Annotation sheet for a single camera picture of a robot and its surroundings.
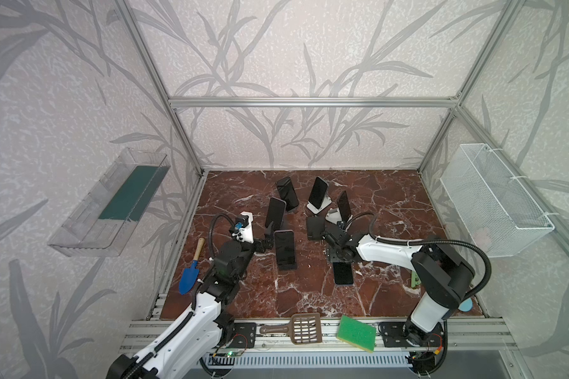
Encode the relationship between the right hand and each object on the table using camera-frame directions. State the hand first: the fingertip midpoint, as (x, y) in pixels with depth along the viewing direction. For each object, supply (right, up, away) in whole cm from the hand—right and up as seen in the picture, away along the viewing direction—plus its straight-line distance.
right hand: (337, 253), depth 93 cm
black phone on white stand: (-7, +24, +7) cm, 26 cm away
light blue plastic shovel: (+41, -14, -14) cm, 46 cm away
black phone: (-24, +16, -1) cm, 29 cm away
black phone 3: (+1, -6, -6) cm, 9 cm away
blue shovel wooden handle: (-56, -7, -6) cm, 57 cm away
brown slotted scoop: (-13, -20, -17) cm, 29 cm away
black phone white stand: (+3, +19, +3) cm, 19 cm away
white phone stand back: (-3, +20, +13) cm, 24 cm away
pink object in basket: (+43, +10, -19) cm, 48 cm away
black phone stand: (-8, +11, +1) cm, 13 cm away
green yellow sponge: (+3, -19, -20) cm, 28 cm away
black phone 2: (-20, +24, +6) cm, 32 cm away
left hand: (-27, +15, -15) cm, 34 cm away
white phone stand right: (0, +14, +9) cm, 17 cm away
